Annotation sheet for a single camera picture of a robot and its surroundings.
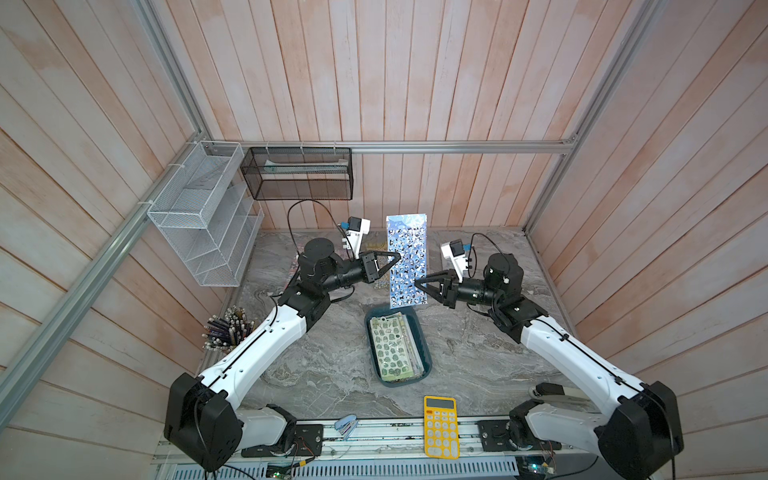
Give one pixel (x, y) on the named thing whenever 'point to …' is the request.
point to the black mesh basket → (299, 173)
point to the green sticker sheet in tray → (395, 353)
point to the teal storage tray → (419, 331)
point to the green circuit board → (534, 466)
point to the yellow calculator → (441, 429)
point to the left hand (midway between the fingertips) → (400, 263)
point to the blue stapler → (346, 425)
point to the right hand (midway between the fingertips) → (417, 283)
